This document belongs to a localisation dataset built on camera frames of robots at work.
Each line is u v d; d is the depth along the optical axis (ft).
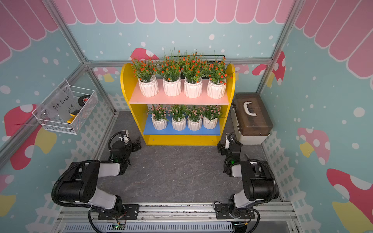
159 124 2.86
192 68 1.97
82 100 2.61
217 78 1.99
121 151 2.34
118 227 2.37
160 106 2.70
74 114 2.07
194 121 2.80
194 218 2.42
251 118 3.02
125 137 2.55
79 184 1.51
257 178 1.60
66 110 2.28
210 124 2.88
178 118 2.86
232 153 2.29
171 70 2.00
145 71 2.00
